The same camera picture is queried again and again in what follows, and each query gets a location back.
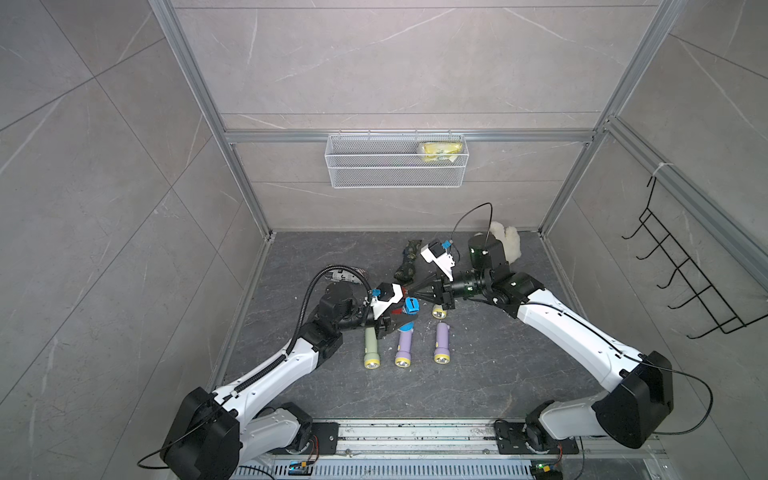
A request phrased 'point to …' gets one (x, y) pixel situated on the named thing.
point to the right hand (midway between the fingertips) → (414, 294)
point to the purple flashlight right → (442, 352)
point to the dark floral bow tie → (406, 271)
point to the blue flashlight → (411, 305)
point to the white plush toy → (510, 238)
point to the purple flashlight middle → (403, 356)
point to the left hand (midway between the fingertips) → (415, 304)
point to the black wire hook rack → (725, 320)
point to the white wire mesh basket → (396, 161)
